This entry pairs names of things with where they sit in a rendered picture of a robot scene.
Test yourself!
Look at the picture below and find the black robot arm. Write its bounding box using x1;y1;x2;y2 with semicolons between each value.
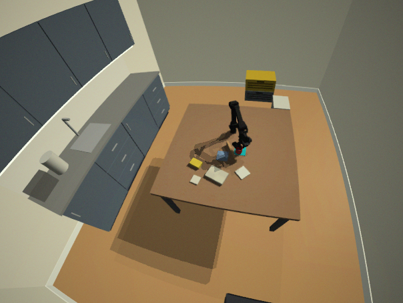
229;100;250;147

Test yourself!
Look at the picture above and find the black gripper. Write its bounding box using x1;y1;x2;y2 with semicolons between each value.
232;136;242;149

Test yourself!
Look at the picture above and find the beige flat square pad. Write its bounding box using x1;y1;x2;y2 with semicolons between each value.
235;166;250;179

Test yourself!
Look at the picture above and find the yellow rectangular block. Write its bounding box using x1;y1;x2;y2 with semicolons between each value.
189;158;203;169

